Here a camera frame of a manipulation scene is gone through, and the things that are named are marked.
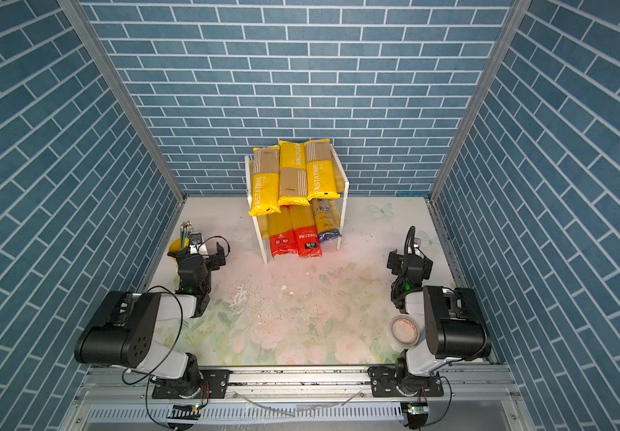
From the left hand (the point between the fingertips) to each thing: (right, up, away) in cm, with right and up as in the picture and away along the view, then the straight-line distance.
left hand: (209, 244), depth 91 cm
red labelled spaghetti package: (+33, +5, -5) cm, 34 cm away
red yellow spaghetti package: (+26, +4, -4) cm, 26 cm away
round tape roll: (+65, -27, -7) cm, 71 cm away
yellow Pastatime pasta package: (+21, +27, -8) cm, 35 cm away
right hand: (+71, -4, +3) cm, 71 cm away
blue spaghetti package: (+40, +9, -2) cm, 41 cm away
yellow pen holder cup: (-12, 0, +2) cm, 12 cm away
